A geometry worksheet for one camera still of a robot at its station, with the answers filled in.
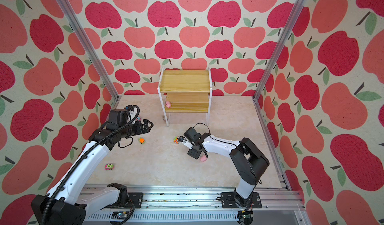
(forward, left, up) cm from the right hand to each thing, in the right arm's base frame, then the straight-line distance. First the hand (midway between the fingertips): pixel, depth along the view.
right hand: (198, 146), depth 92 cm
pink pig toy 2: (-7, -3, 0) cm, 8 cm away
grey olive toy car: (+13, +24, +9) cm, 29 cm away
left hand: (-1, +27, +21) cm, 34 cm away
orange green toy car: (0, +36, +2) cm, 36 cm away
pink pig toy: (+19, +21, +17) cm, 33 cm away
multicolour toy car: (+3, +14, +1) cm, 15 cm away
